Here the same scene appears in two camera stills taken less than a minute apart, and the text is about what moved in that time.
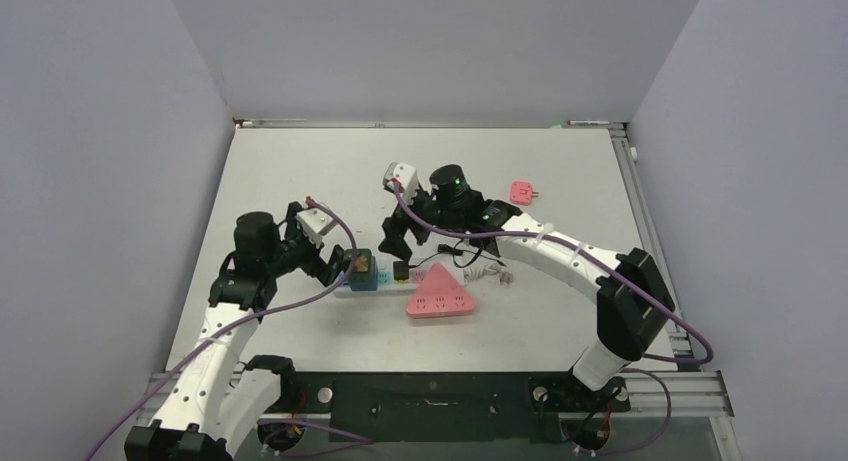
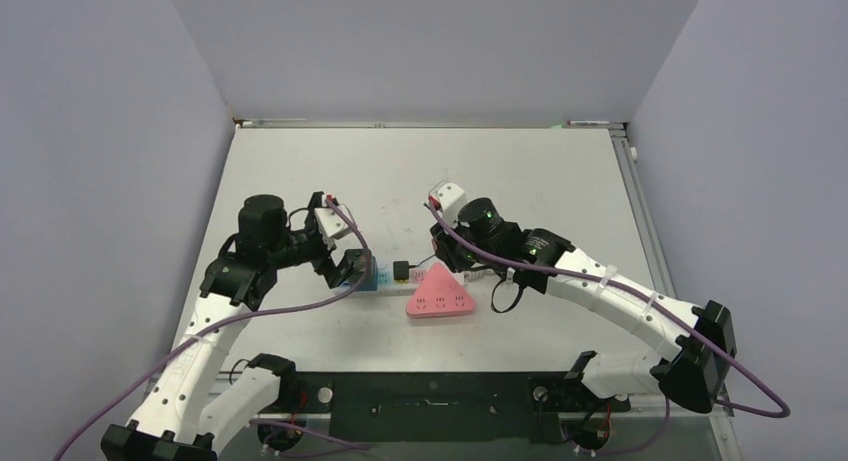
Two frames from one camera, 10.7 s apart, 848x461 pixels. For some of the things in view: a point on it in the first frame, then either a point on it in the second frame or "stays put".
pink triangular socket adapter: x=440 y=294 stays put
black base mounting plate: x=375 y=407 stays put
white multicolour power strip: x=389 y=287 stays put
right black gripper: x=396 y=229 → x=446 y=249
